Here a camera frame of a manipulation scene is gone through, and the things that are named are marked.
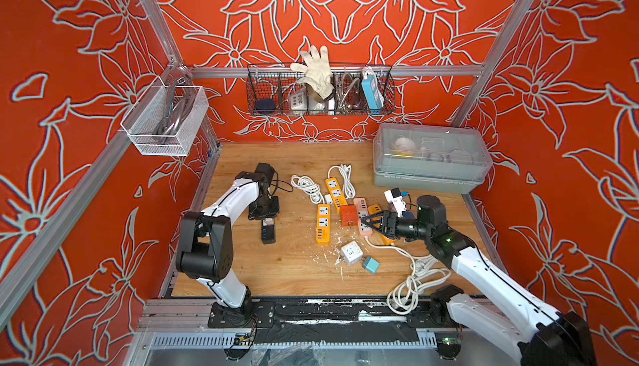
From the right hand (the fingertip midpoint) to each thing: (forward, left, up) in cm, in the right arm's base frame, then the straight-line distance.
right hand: (363, 225), depth 72 cm
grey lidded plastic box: (+30, -33, -3) cm, 44 cm away
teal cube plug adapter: (-5, -4, -18) cm, 19 cm away
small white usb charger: (+20, +10, -17) cm, 28 cm away
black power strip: (+5, +32, -16) cm, 36 cm away
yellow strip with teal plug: (+8, +12, -16) cm, 22 cm away
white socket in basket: (+47, +22, +11) cm, 53 cm away
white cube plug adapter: (-3, +2, -14) cm, 15 cm away
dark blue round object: (+48, +36, +8) cm, 61 cm away
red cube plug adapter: (+11, +2, -14) cm, 18 cm away
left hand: (+11, +31, -13) cm, 36 cm away
